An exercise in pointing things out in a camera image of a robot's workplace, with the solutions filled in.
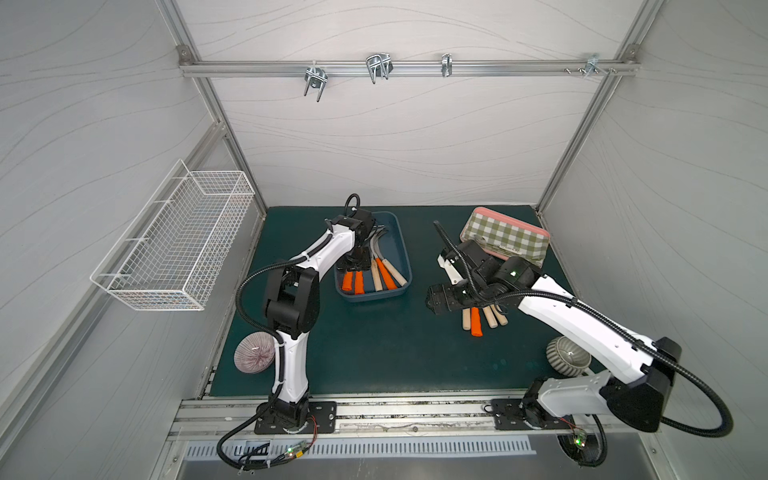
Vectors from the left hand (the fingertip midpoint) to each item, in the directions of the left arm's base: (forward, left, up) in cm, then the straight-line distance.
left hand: (359, 268), depth 94 cm
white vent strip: (-47, +28, 0) cm, 55 cm away
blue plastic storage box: (-2, -6, -5) cm, 8 cm away
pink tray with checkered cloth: (+20, -53, -7) cm, 58 cm away
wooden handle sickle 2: (-12, -41, -7) cm, 44 cm away
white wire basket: (-11, +40, +24) cm, 48 cm away
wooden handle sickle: (+6, -9, -5) cm, 12 cm away
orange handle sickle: (-2, +4, -5) cm, 7 cm away
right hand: (-16, -23, +12) cm, 31 cm away
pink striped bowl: (-25, +28, -5) cm, 38 cm away
